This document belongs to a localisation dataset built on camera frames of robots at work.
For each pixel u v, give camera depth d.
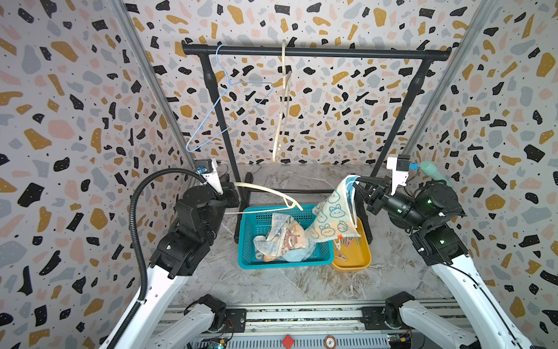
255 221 0.94
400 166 0.48
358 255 0.88
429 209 0.44
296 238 0.86
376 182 0.52
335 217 0.67
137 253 0.37
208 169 0.48
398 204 0.50
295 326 0.73
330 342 0.70
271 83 0.90
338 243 0.92
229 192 0.53
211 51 0.52
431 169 0.73
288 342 0.70
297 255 0.82
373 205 0.51
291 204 0.66
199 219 0.42
